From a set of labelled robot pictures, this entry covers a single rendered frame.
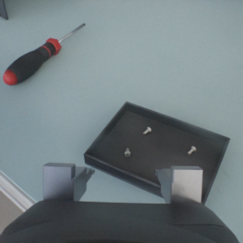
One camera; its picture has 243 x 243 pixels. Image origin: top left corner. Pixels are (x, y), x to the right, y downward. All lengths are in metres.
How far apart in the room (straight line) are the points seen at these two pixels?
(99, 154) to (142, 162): 0.04
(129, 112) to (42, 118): 0.09
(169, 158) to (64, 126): 0.11
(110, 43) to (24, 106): 0.16
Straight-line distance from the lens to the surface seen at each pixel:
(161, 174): 0.16
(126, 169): 0.27
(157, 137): 0.30
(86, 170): 0.16
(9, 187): 0.29
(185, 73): 0.39
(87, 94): 0.35
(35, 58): 0.39
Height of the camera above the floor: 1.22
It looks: 45 degrees down
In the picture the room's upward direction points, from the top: 1 degrees counter-clockwise
